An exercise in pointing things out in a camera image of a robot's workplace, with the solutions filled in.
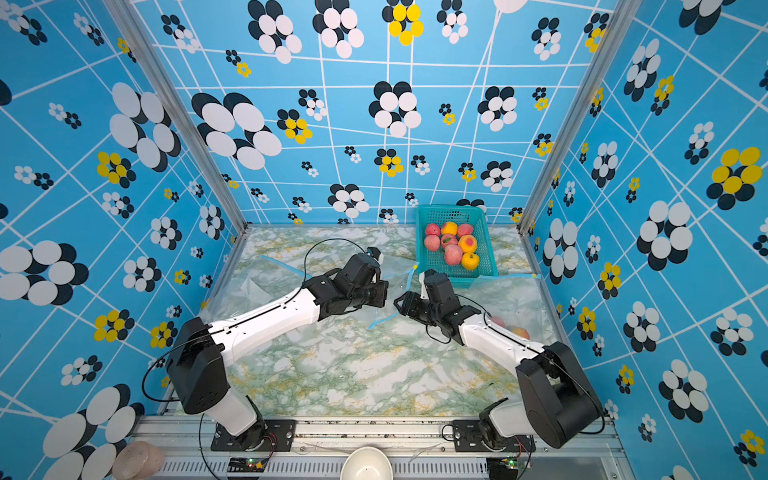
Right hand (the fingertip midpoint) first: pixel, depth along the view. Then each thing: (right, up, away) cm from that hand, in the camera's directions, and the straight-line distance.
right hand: (403, 303), depth 87 cm
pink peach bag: (+18, +14, +16) cm, 28 cm away
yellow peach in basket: (+19, +24, +25) cm, 40 cm away
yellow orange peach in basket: (+24, +12, +16) cm, 31 cm away
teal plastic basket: (+20, +19, +22) cm, 36 cm away
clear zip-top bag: (-46, +5, +18) cm, 50 cm away
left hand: (-3, +5, -5) cm, 8 cm away
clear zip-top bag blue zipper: (+39, -1, +10) cm, 40 cm away
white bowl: (-9, -34, -18) cm, 40 cm away
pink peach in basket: (+11, +19, +21) cm, 31 cm away
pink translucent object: (-63, -34, -17) cm, 74 cm away
